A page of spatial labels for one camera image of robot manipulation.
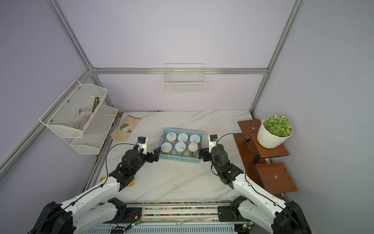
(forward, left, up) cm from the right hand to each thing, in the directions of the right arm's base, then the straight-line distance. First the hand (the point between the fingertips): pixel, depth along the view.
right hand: (207, 146), depth 82 cm
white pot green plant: (-4, -29, +19) cm, 35 cm away
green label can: (+5, +16, -9) cm, 20 cm away
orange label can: (+6, +25, -9) cm, 27 cm away
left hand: (+1, +32, 0) cm, 32 cm away
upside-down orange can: (+4, +8, -8) cm, 12 cm away
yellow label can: (+13, +7, -10) cm, 17 cm away
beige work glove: (+22, +61, -14) cm, 66 cm away
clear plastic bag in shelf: (+12, +69, +16) cm, 71 cm away
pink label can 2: (+14, +15, -9) cm, 22 cm away
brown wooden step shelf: (-18, -32, -1) cm, 37 cm away
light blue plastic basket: (-1, +20, -9) cm, 22 cm away
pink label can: (+13, +22, -9) cm, 27 cm away
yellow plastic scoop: (-23, +36, +7) cm, 44 cm away
